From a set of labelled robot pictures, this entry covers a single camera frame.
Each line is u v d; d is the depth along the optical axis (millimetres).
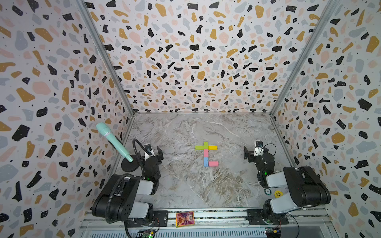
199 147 1008
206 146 1004
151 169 661
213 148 1008
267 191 835
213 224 733
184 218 730
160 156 792
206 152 975
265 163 702
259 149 798
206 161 939
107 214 387
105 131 689
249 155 823
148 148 736
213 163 926
